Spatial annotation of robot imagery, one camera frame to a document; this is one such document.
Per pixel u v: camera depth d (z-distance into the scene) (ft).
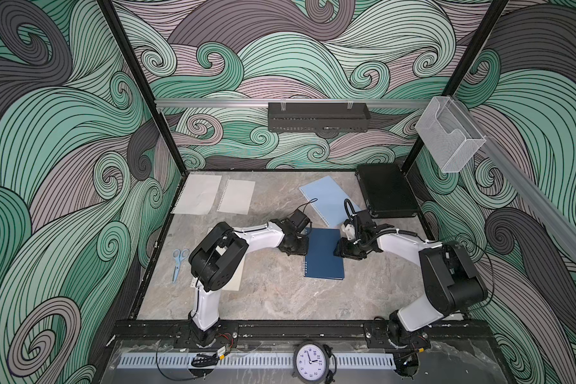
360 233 2.39
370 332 2.39
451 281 1.47
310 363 2.20
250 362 2.29
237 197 3.56
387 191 3.47
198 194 3.63
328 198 3.65
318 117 3.20
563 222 1.77
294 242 2.49
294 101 3.11
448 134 2.55
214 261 1.61
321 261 2.95
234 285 1.73
